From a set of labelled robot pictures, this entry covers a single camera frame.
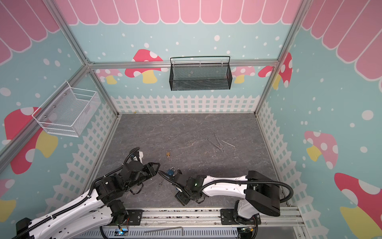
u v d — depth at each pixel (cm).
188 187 60
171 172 91
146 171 66
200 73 94
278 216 44
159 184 85
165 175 67
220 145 102
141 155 68
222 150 100
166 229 71
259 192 42
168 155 97
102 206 52
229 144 103
